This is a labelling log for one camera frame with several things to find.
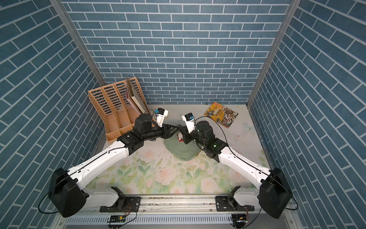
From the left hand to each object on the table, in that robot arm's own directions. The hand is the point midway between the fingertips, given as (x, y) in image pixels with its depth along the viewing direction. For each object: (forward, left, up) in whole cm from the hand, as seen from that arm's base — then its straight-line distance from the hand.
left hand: (180, 129), depth 73 cm
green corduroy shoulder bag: (-3, -1, -19) cm, 19 cm away
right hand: (+2, 0, -2) cm, 2 cm away
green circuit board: (-35, +32, -30) cm, 56 cm away
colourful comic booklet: (+32, -32, -24) cm, 51 cm away
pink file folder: (+20, +31, 0) cm, 37 cm away
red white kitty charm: (-1, 0, -6) cm, 6 cm away
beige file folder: (+25, +29, +3) cm, 39 cm away
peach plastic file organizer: (+35, +53, -13) cm, 65 cm away
